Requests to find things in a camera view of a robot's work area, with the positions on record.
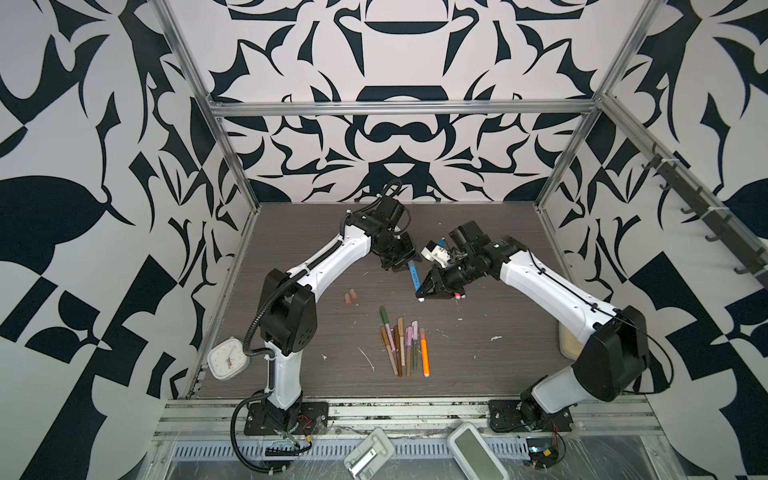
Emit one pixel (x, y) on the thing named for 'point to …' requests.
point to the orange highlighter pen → (426, 363)
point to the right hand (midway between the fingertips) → (420, 294)
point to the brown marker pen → (398, 351)
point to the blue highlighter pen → (414, 274)
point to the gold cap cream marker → (402, 340)
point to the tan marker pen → (388, 347)
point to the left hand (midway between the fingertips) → (424, 256)
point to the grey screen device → (476, 456)
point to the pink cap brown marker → (409, 345)
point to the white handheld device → (367, 460)
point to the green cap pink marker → (386, 324)
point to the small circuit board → (543, 451)
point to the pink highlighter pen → (457, 295)
